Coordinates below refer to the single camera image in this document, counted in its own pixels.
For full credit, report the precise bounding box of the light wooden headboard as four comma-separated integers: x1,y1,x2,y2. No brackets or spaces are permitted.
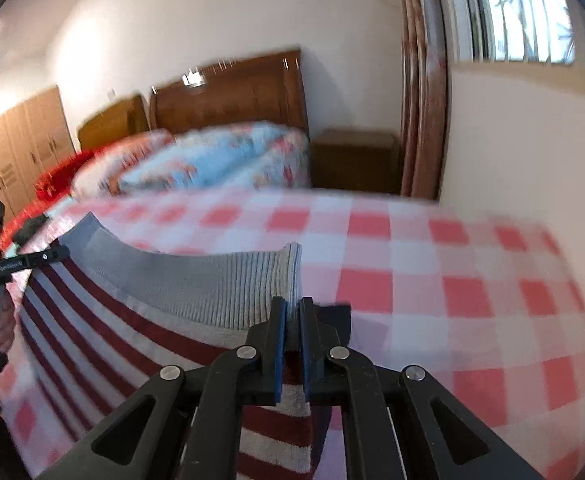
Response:
77,94,149,151

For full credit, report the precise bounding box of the floral curtain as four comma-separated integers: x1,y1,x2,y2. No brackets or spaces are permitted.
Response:
395,0,448,200

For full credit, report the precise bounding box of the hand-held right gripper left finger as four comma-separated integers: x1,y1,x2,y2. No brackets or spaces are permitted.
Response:
32,296,288,480

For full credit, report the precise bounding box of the wooden nightstand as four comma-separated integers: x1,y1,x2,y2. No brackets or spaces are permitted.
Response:
311,129,403,194

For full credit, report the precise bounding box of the red blanket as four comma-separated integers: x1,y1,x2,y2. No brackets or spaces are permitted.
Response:
0,149,96,251

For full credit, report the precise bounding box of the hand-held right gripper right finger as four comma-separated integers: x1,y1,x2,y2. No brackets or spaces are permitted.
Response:
299,297,546,480

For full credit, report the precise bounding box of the dark cloth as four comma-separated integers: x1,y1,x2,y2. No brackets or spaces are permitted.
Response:
13,215,49,245

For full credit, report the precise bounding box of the pink floral quilt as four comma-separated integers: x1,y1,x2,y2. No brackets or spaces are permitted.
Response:
70,129,173,200

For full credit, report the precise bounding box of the wooden wardrobe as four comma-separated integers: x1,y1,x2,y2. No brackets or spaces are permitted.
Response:
0,85,76,216

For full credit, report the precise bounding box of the barred window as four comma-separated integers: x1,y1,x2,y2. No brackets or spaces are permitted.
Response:
433,0,585,66

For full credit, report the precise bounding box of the dark wooden headboard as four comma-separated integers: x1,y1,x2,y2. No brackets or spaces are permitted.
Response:
148,49,309,136

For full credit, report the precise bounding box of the pink checkered bed sheet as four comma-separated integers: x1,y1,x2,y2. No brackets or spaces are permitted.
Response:
0,187,585,480

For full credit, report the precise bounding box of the striped knit sweater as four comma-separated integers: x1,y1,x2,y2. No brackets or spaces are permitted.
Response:
15,211,333,480

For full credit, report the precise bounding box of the blue floral quilt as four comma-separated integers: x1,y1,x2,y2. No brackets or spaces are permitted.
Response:
117,120,313,194

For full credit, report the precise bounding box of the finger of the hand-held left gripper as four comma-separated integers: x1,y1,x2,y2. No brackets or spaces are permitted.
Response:
22,246,72,272

